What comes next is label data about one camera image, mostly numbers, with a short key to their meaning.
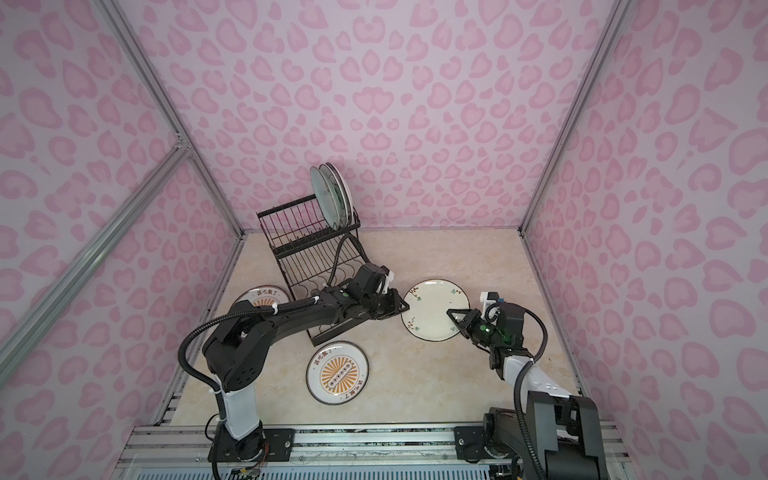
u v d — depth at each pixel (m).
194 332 0.44
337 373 0.84
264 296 1.01
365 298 0.73
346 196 0.82
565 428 0.45
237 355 0.49
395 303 0.79
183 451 0.75
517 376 0.51
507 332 0.67
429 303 0.88
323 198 0.97
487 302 0.81
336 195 0.98
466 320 0.78
